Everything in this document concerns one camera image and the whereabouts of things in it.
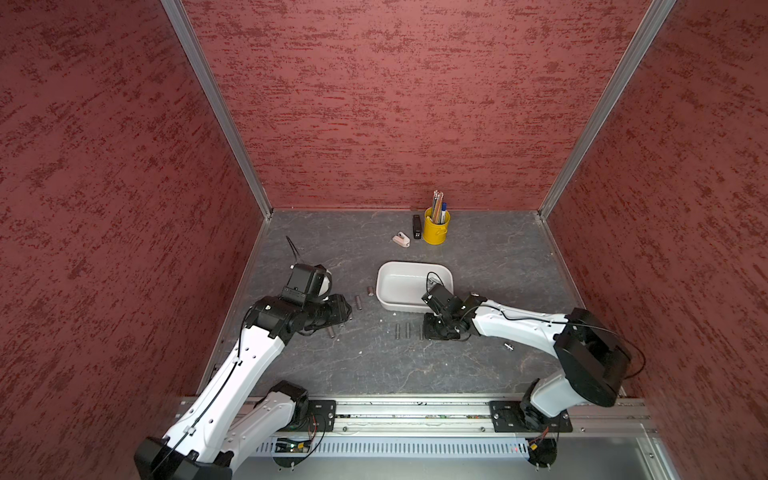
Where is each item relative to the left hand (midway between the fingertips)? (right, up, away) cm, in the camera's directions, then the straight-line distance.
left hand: (342, 319), depth 74 cm
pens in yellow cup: (+30, +32, +31) cm, 53 cm away
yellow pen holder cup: (+29, +23, +32) cm, 49 cm away
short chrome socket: (+5, +3, +22) cm, 23 cm away
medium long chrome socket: (+2, 0, +20) cm, 20 cm away
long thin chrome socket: (+14, -8, +13) cm, 21 cm away
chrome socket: (-6, -7, +13) cm, 16 cm away
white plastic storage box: (+16, +4, +28) cm, 33 cm away
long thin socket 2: (+21, -5, +5) cm, 22 cm away
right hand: (+23, -9, +12) cm, 28 cm away
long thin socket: (+18, -8, +15) cm, 24 cm away
